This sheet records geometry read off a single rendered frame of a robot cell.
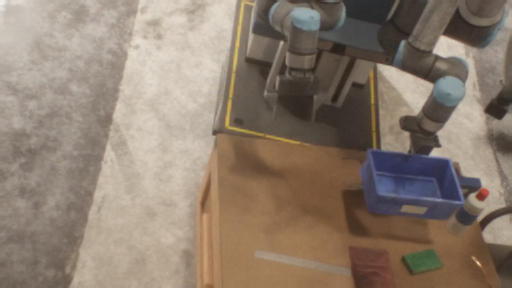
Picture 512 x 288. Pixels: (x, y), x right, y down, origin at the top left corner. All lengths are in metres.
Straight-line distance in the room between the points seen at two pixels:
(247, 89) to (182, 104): 0.43
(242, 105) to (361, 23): 0.61
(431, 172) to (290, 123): 0.70
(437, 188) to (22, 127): 1.72
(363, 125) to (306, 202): 0.70
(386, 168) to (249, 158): 0.50
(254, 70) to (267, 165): 0.69
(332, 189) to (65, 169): 1.12
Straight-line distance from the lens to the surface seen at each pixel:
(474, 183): 2.95
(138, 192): 3.21
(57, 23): 3.88
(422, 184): 2.78
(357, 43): 2.89
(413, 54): 2.54
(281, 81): 2.37
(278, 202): 2.71
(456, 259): 2.85
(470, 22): 2.78
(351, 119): 3.34
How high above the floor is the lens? 2.53
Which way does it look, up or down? 47 degrees down
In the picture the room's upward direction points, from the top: 20 degrees clockwise
